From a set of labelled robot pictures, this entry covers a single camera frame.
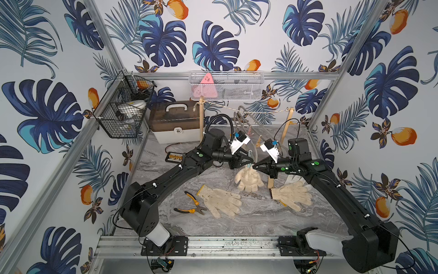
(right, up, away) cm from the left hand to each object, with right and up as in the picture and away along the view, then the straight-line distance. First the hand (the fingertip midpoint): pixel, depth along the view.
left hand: (251, 154), depth 71 cm
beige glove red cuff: (0, -11, +6) cm, 13 cm away
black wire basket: (-64, +36, +24) cm, 78 cm away
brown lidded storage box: (-38, +17, +24) cm, 48 cm away
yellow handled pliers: (-24, -28, +13) cm, 39 cm away
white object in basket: (-54, +22, +9) cm, 59 cm away
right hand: (+2, -4, +3) cm, 6 cm away
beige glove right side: (+25, -21, +18) cm, 38 cm away
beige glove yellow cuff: (-13, -25, +17) cm, 33 cm away
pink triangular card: (-20, +33, +18) cm, 43 cm away
